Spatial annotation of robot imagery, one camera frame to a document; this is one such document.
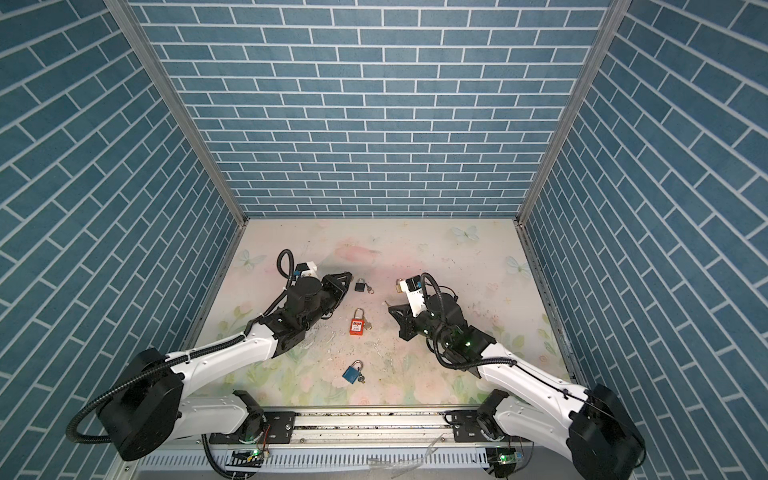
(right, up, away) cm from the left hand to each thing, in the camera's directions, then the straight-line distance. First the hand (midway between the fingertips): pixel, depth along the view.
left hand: (356, 275), depth 81 cm
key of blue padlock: (+2, -29, 0) cm, 29 cm away
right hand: (+9, -8, -5) cm, 13 cm away
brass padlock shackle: (+12, -6, +19) cm, 23 cm away
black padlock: (-1, -5, +18) cm, 19 cm away
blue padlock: (-1, -28, +1) cm, 28 cm away
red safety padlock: (-1, -16, +9) cm, 19 cm away
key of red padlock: (+2, -17, +11) cm, 20 cm away
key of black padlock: (+2, -7, +18) cm, 19 cm away
